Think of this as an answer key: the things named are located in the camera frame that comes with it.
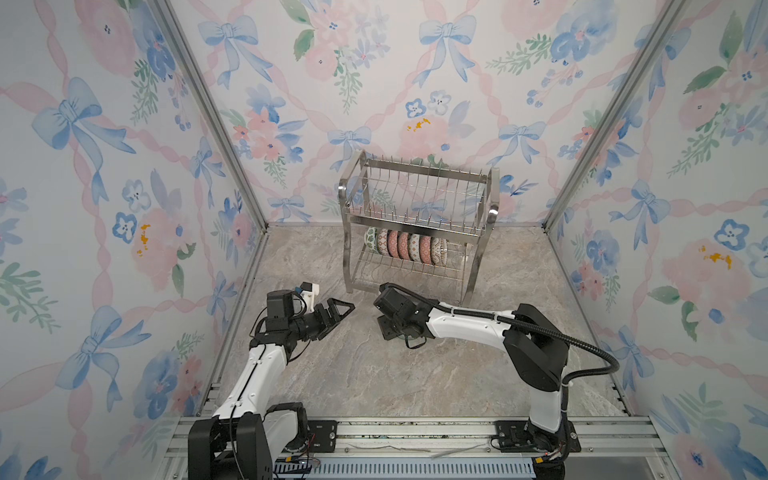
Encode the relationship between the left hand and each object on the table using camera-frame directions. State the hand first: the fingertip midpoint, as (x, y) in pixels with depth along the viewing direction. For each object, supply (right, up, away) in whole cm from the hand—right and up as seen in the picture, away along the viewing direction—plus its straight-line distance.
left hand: (346, 312), depth 81 cm
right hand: (+11, -4, +9) cm, 15 cm away
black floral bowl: (+24, +17, +17) cm, 34 cm away
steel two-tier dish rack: (+16, +23, -9) cm, 30 cm away
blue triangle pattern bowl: (+10, +19, +19) cm, 29 cm away
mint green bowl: (+15, -6, -2) cm, 17 cm away
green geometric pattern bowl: (+20, +18, +17) cm, 32 cm away
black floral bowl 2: (+13, +20, +19) cm, 30 cm away
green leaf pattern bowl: (+6, +21, +19) cm, 29 cm away
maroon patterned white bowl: (+28, +17, +17) cm, 37 cm away
